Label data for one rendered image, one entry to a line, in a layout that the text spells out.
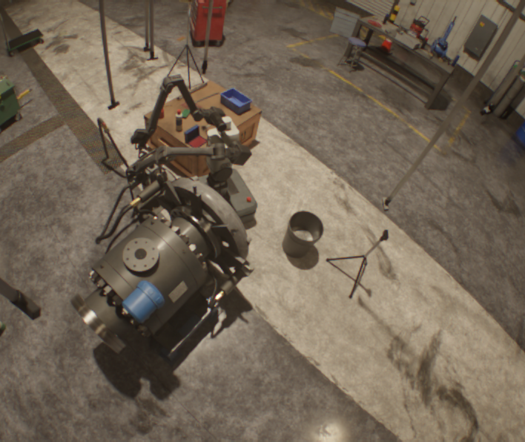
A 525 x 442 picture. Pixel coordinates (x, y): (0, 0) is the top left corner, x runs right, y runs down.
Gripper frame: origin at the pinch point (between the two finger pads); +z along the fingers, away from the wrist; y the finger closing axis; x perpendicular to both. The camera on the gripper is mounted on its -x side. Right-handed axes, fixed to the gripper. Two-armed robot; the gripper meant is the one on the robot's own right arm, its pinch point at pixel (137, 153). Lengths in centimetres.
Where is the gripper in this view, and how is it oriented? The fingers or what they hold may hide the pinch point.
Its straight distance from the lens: 246.6
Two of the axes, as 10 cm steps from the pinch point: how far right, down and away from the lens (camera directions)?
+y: 4.7, 7.8, -4.1
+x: 6.6, 0.0, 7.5
